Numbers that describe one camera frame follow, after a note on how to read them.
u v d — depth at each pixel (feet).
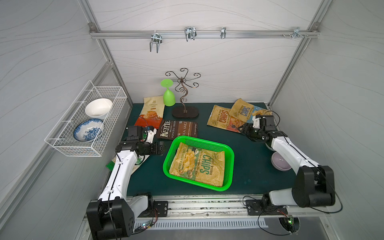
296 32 2.51
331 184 1.40
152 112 3.73
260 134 2.22
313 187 1.39
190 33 2.49
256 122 2.61
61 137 1.86
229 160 2.75
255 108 3.85
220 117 3.65
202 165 2.73
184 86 3.08
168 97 3.04
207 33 2.55
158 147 2.31
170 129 3.42
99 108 2.34
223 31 2.37
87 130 2.10
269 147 2.05
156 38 2.57
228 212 2.40
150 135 2.41
